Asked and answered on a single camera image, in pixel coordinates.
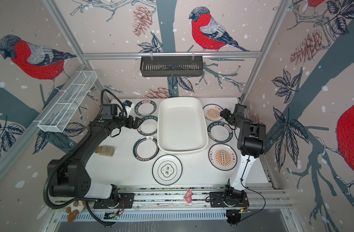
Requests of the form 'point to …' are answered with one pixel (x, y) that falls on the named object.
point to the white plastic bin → (182, 127)
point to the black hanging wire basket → (173, 65)
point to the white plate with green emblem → (167, 170)
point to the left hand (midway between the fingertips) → (139, 115)
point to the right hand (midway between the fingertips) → (225, 112)
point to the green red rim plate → (146, 148)
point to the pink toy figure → (188, 196)
